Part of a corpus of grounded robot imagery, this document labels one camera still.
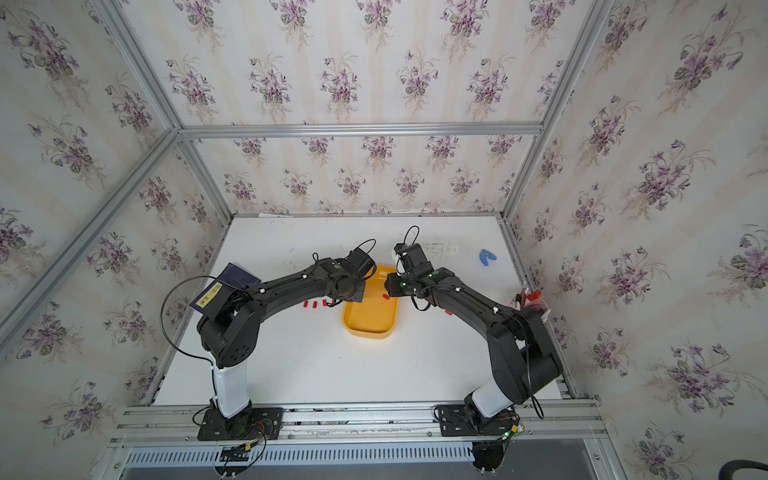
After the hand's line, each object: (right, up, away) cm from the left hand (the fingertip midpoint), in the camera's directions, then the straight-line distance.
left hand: (357, 295), depth 92 cm
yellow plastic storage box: (+6, -7, -2) cm, 9 cm away
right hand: (+11, +4, -4) cm, 12 cm away
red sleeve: (-9, +1, -17) cm, 20 cm away
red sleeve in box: (+9, -1, +4) cm, 10 cm away
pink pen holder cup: (+51, 0, -8) cm, 52 cm away
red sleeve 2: (-7, +1, -17) cm, 18 cm away
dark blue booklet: (-45, +6, +9) cm, 46 cm away
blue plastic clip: (+45, +12, +15) cm, 49 cm away
